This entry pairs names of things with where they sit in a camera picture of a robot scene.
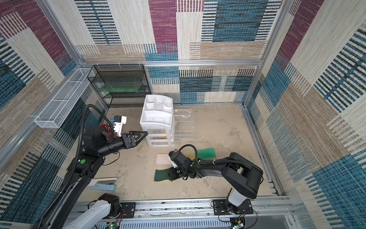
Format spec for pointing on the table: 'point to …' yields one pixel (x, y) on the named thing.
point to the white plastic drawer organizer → (157, 118)
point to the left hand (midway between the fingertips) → (144, 134)
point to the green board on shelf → (121, 88)
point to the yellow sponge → (192, 156)
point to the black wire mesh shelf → (121, 74)
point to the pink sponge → (162, 159)
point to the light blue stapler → (106, 183)
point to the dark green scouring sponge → (163, 174)
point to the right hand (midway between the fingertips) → (172, 175)
